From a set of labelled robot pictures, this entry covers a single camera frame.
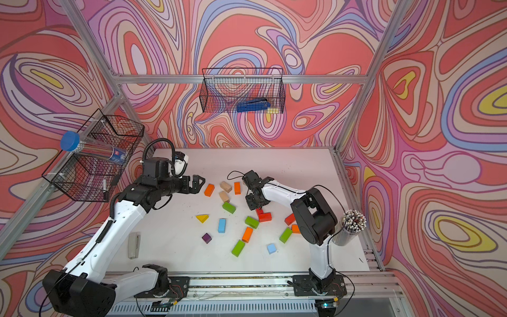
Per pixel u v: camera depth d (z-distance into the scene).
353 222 0.71
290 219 0.90
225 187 1.01
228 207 0.95
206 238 0.84
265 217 0.91
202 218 0.91
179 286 0.73
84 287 0.37
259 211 0.93
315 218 0.51
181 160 0.67
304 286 0.72
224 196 0.99
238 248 0.82
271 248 0.82
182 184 0.67
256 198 0.72
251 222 0.90
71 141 0.62
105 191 0.72
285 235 0.86
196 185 0.68
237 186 1.02
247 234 0.86
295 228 0.87
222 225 0.89
